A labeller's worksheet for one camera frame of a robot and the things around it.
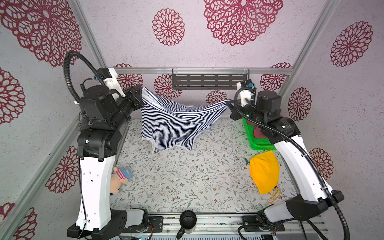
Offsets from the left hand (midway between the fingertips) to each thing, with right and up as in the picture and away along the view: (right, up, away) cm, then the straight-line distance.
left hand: (140, 89), depth 53 cm
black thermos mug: (+16, -59, +22) cm, 65 cm away
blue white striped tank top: (+6, -12, +24) cm, 28 cm away
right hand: (+34, -2, +10) cm, 35 cm away
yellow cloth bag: (+63, -38, +38) cm, 83 cm away
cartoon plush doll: (-21, -38, +31) cm, 53 cm away
